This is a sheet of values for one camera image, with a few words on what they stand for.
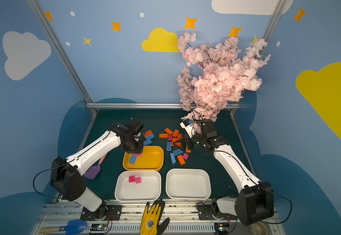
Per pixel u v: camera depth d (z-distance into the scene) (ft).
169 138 3.42
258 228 2.29
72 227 2.30
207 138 2.04
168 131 3.53
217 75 1.95
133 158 3.05
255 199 1.32
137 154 2.65
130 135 2.09
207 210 2.47
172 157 3.04
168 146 3.26
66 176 1.39
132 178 2.77
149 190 2.73
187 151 3.26
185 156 3.10
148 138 3.36
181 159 3.07
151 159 3.14
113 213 2.42
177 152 3.15
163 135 3.53
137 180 2.80
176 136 3.42
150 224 2.29
